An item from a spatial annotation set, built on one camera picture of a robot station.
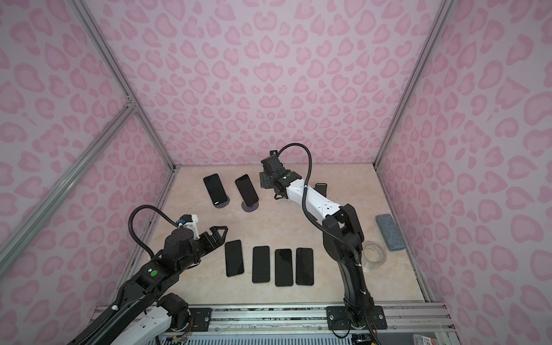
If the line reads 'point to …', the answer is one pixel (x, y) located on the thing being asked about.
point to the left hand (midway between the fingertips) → (222, 231)
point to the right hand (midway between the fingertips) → (273, 176)
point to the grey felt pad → (390, 232)
